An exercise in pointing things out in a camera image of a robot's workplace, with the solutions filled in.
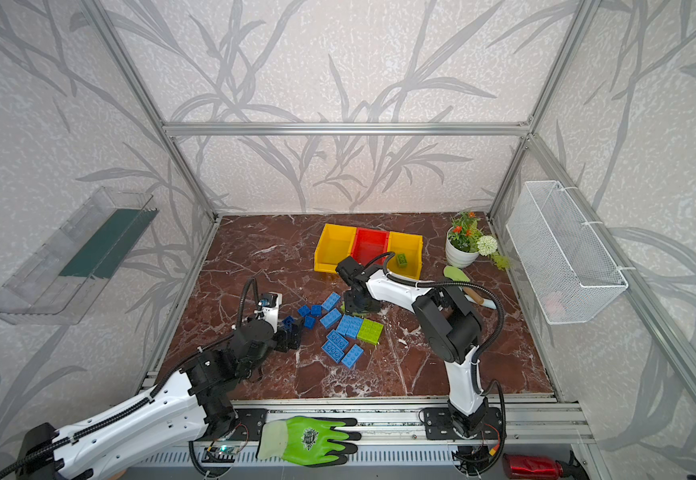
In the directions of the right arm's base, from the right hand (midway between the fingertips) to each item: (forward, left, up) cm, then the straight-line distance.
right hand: (357, 299), depth 95 cm
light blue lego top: (0, +8, -1) cm, 8 cm away
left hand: (-10, +16, +13) cm, 23 cm away
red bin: (+17, -4, +7) cm, 19 cm away
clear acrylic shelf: (-12, +64, +31) cm, 72 cm away
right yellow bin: (+20, -19, +2) cm, 28 cm away
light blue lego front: (-16, +7, -2) cm, 18 cm away
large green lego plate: (-11, -4, -1) cm, 12 cm away
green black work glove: (-38, +11, +1) cm, 39 cm away
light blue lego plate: (-9, +2, 0) cm, 9 cm away
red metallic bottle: (-43, -40, +2) cm, 59 cm away
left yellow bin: (+20, +9, +2) cm, 22 cm away
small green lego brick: (+16, -15, 0) cm, 22 cm away
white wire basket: (-12, -46, +34) cm, 58 cm away
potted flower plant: (+17, -36, +8) cm, 41 cm away
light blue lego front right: (-18, +1, 0) cm, 18 cm away
